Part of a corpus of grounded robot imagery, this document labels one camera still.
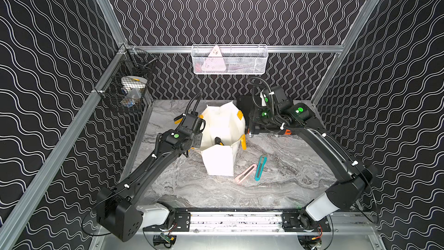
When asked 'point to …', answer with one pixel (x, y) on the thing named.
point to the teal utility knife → (262, 161)
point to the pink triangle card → (214, 61)
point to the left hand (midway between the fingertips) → (192, 133)
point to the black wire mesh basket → (125, 88)
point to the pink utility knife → (245, 173)
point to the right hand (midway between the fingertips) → (251, 113)
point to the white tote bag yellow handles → (223, 128)
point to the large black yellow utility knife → (217, 140)
